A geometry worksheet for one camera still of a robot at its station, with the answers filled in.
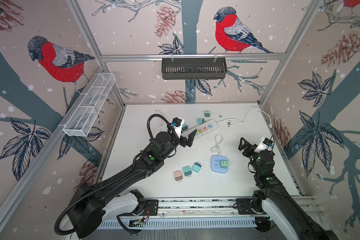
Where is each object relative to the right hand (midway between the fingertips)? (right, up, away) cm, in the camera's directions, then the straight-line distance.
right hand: (246, 141), depth 82 cm
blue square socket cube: (-14, -13, +2) cm, 20 cm away
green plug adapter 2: (-17, +16, +32) cm, 40 cm away
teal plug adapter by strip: (-23, +11, +25) cm, 36 cm away
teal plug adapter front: (-33, -17, +3) cm, 38 cm away
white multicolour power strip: (-22, +5, +21) cm, 31 cm away
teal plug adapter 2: (-35, +7, +22) cm, 42 cm away
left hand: (-33, +10, -11) cm, 36 cm away
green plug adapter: (-13, -12, 0) cm, 18 cm away
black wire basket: (-28, +48, +23) cm, 60 cm away
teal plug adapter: (-28, -16, +4) cm, 32 cm away
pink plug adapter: (-38, -20, +2) cm, 43 cm away
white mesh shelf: (-86, +10, -13) cm, 88 cm away
